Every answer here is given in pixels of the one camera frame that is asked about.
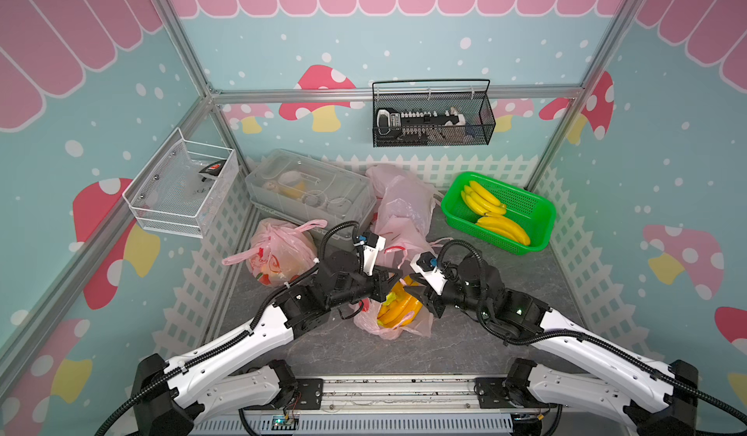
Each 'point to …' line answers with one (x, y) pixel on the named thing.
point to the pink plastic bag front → (278, 252)
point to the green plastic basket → (536, 216)
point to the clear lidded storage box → (283, 185)
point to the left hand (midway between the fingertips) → (401, 279)
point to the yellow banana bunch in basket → (492, 213)
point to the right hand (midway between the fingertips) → (409, 282)
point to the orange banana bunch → (401, 307)
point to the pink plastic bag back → (403, 213)
